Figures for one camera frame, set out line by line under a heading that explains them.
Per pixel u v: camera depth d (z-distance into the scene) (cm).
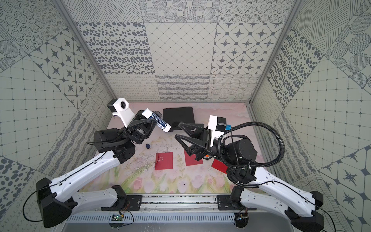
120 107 39
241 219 72
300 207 40
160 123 41
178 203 76
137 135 42
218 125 37
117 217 72
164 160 90
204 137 42
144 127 42
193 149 41
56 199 39
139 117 44
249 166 38
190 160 92
